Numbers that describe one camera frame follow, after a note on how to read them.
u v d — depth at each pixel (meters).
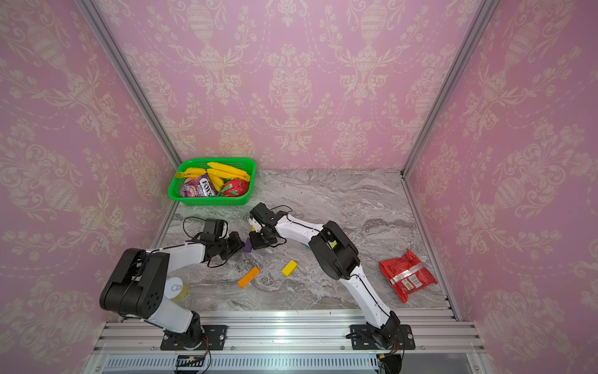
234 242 0.85
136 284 0.46
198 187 1.06
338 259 0.58
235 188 1.05
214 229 0.76
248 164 1.14
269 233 0.74
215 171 1.09
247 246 0.94
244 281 0.86
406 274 0.83
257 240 0.86
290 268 0.89
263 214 0.79
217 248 0.77
